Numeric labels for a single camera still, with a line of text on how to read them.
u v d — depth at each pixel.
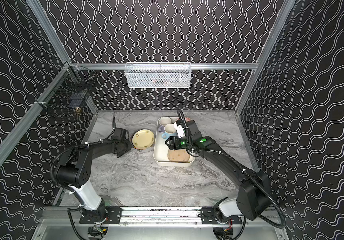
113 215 0.74
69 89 0.97
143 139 1.00
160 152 0.98
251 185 0.41
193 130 0.62
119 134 0.79
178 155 0.96
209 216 0.74
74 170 0.49
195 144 0.60
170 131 1.01
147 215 0.77
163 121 1.06
